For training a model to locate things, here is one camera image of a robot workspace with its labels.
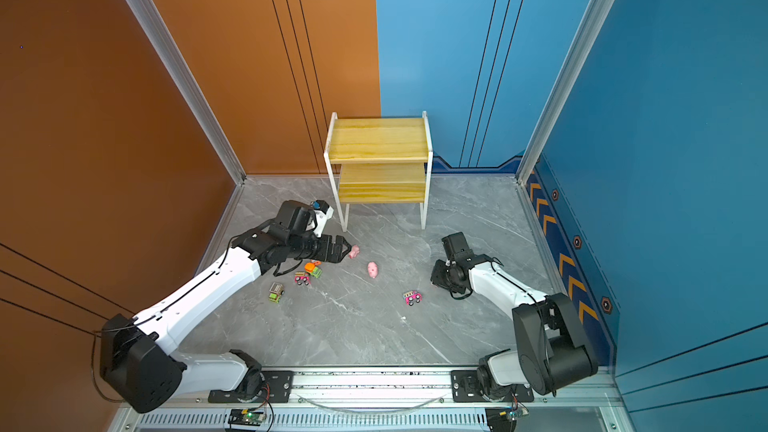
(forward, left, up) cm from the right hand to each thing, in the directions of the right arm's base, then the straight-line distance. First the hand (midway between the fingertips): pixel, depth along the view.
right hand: (433, 279), depth 90 cm
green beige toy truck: (-4, +47, +1) cm, 47 cm away
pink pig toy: (+3, +18, +1) cm, 19 cm away
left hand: (+3, +26, +16) cm, 31 cm away
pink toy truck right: (-6, +7, +1) cm, 9 cm away
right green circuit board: (-34, -14, -4) cm, 37 cm away
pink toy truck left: (0, +40, +1) cm, 40 cm away
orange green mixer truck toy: (+3, +37, +2) cm, 37 cm away
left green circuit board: (-34, +48, -3) cm, 59 cm away
